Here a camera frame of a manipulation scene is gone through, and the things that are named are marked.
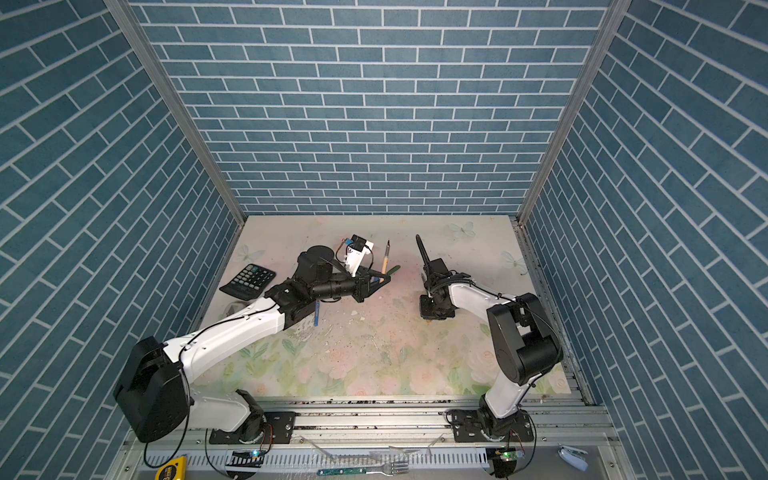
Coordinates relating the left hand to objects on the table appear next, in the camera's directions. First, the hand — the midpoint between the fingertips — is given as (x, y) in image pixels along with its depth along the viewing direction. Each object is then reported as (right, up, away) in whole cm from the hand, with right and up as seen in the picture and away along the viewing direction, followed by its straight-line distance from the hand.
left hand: (389, 280), depth 73 cm
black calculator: (-48, -4, +26) cm, 54 cm away
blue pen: (-15, -6, -11) cm, 19 cm away
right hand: (+11, -12, +21) cm, 26 cm away
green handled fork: (0, -43, -5) cm, 43 cm away
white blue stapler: (+44, -41, -4) cm, 60 cm away
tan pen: (-1, +5, -1) cm, 5 cm away
